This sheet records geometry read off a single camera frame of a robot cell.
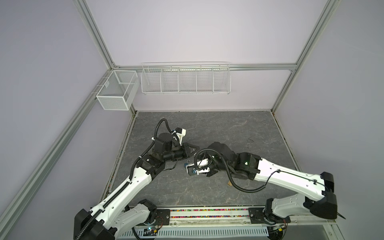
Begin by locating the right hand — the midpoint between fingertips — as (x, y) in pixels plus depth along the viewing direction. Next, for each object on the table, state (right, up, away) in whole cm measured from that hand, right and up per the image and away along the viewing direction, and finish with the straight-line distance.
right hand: (197, 157), depth 68 cm
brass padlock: (+18, -18, +16) cm, 31 cm away
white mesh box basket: (-54, +38, +32) cm, 73 cm away
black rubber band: (+38, +4, +37) cm, 53 cm away
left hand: (+1, +3, +1) cm, 3 cm away
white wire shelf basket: (-8, +46, +31) cm, 56 cm away
